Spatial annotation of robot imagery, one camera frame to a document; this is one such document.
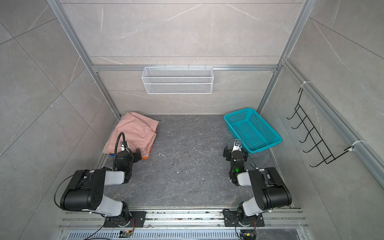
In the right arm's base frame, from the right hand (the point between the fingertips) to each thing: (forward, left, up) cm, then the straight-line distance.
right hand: (235, 145), depth 93 cm
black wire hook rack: (-16, -27, +26) cm, 41 cm away
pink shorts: (+10, +62, +4) cm, 63 cm away
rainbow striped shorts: (-3, +77, -2) cm, 77 cm away
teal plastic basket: (+15, -20, -8) cm, 26 cm away
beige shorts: (+3, +86, -4) cm, 86 cm away
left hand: (0, +67, +1) cm, 67 cm away
